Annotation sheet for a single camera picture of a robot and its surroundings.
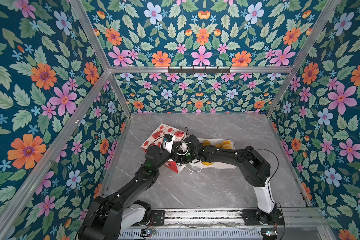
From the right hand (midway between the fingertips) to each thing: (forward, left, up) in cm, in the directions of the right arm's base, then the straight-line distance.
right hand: (172, 159), depth 85 cm
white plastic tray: (-13, -26, +19) cm, 34 cm away
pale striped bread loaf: (+10, -34, -1) cm, 35 cm away
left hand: (+4, -7, +14) cm, 16 cm away
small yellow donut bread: (0, -21, -6) cm, 22 cm away
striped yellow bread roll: (+15, -22, -5) cm, 27 cm away
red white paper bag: (+12, +10, +5) cm, 16 cm away
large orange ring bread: (+12, -30, -5) cm, 33 cm away
